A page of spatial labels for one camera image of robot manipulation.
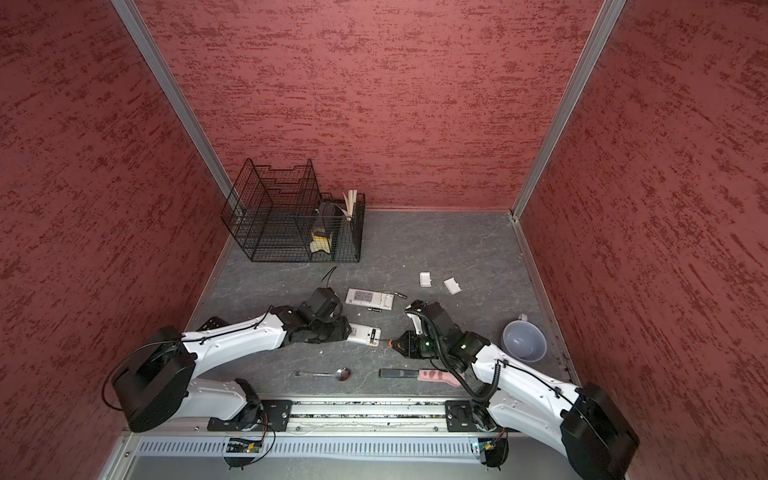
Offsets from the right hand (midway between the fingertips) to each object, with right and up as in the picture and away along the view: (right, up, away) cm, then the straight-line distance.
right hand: (394, 355), depth 78 cm
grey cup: (+38, +2, +7) cm, 39 cm away
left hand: (-15, +2, +7) cm, 17 cm away
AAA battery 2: (-7, +9, +14) cm, 18 cm away
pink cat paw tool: (+8, -6, +1) cm, 10 cm away
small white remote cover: (+11, +17, +22) cm, 30 cm away
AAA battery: (+2, +12, +19) cm, 23 cm away
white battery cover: (+20, +15, +22) cm, 33 cm away
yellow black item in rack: (-25, +35, +24) cm, 49 cm away
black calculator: (-56, +5, +11) cm, 57 cm away
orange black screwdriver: (0, +3, +1) cm, 3 cm away
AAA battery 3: (-6, +2, +9) cm, 11 cm away
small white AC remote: (-9, +3, +9) cm, 13 cm away
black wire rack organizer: (-46, +40, +40) cm, 74 cm away
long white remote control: (-8, +12, +16) cm, 22 cm away
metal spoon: (-14, -6, +1) cm, 16 cm away
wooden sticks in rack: (-14, +43, +17) cm, 49 cm away
